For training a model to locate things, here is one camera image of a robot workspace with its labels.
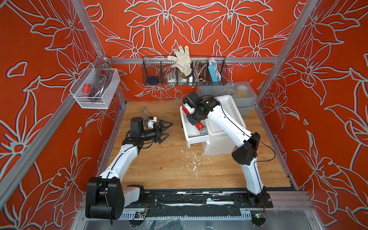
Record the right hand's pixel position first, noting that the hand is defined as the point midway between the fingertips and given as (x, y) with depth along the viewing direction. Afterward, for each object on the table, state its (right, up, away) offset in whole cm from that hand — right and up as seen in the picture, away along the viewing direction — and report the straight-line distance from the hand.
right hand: (190, 118), depth 83 cm
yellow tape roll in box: (+38, +19, +18) cm, 46 cm away
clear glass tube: (-35, +5, +29) cm, 46 cm away
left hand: (-11, -6, -6) cm, 14 cm away
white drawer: (+1, -9, -2) cm, 9 cm away
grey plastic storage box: (+41, +8, +18) cm, 45 cm away
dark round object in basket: (-25, +26, +13) cm, 39 cm away
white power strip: (-12, +27, +11) cm, 32 cm away
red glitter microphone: (+6, -6, -7) cm, 12 cm away
